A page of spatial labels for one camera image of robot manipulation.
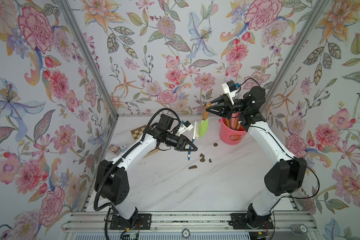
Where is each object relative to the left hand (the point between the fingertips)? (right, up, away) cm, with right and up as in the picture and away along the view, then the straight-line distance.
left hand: (195, 150), depth 69 cm
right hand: (+4, +18, -4) cm, 19 cm away
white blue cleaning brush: (0, +7, +2) cm, 7 cm away
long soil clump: (+1, -14, +24) cm, 28 cm away
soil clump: (+17, -1, +35) cm, 39 cm away
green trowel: (+4, +12, +2) cm, 13 cm away
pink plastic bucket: (+25, +5, +27) cm, 37 cm away
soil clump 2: (+12, -10, +27) cm, 31 cm away
